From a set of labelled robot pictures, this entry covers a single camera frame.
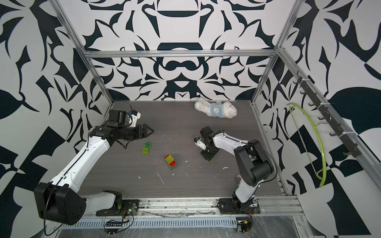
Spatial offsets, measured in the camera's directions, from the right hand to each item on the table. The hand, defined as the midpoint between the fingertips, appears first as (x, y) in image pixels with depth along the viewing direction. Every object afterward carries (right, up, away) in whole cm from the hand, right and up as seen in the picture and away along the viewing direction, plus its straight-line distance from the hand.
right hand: (208, 152), depth 93 cm
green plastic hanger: (+42, +28, -14) cm, 52 cm away
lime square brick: (-22, 0, -14) cm, 26 cm away
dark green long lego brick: (-22, -9, -4) cm, 24 cm away
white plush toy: (+6, +27, +8) cm, 28 cm away
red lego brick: (-21, -3, -14) cm, 25 cm away
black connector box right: (+15, -30, -21) cm, 40 cm away
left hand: (-34, +15, -13) cm, 39 cm away
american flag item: (+15, -12, -11) cm, 22 cm away
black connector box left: (-48, -30, -20) cm, 61 cm away
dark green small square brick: (-38, +5, +1) cm, 38 cm away
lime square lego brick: (-39, +1, -1) cm, 39 cm away
